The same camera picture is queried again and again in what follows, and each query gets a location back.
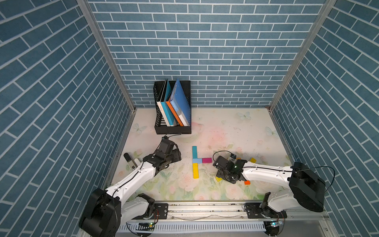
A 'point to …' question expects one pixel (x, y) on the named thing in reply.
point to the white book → (162, 108)
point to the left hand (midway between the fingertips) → (180, 154)
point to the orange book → (174, 113)
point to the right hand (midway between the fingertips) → (220, 176)
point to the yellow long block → (195, 170)
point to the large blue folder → (178, 103)
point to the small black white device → (130, 161)
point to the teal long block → (194, 152)
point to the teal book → (169, 112)
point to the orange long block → (247, 182)
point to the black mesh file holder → (161, 125)
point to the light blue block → (197, 161)
